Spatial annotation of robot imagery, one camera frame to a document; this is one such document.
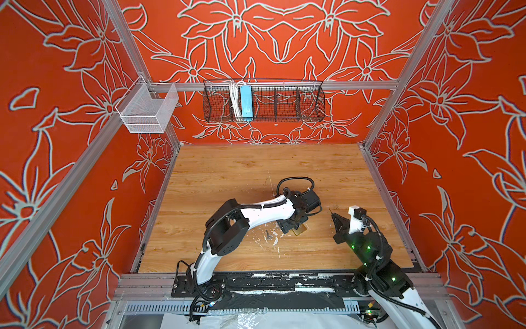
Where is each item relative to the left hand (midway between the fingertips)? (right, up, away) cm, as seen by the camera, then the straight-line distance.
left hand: (300, 222), depth 85 cm
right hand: (+10, +6, -10) cm, 15 cm away
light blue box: (-23, +53, +5) cm, 58 cm away
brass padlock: (+1, -3, +1) cm, 3 cm away
